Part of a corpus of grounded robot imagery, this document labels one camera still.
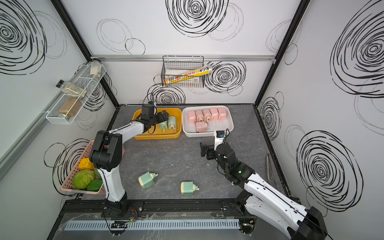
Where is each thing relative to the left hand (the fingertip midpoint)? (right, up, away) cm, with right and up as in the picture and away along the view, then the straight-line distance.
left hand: (163, 115), depth 100 cm
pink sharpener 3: (+31, 0, +5) cm, 31 cm away
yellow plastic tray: (-1, -10, -15) cm, 19 cm away
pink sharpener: (+20, -1, +5) cm, 20 cm away
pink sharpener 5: (+41, +1, +6) cm, 42 cm away
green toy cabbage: (-37, -33, -24) cm, 55 cm away
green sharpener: (0, -8, 0) cm, 8 cm away
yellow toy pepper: (-40, -28, -17) cm, 51 cm away
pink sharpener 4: (+36, 0, +5) cm, 36 cm away
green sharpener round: (+7, -6, -1) cm, 9 cm away
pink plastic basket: (-45, -37, -23) cm, 62 cm away
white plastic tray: (+18, -10, +5) cm, 21 cm away
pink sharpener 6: (+26, -8, -2) cm, 27 cm away
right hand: (+29, -15, -24) cm, 40 cm away
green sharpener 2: (-3, -34, -24) cm, 42 cm away
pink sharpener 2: (+25, 0, +4) cm, 25 cm away
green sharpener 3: (+18, -37, -26) cm, 49 cm away
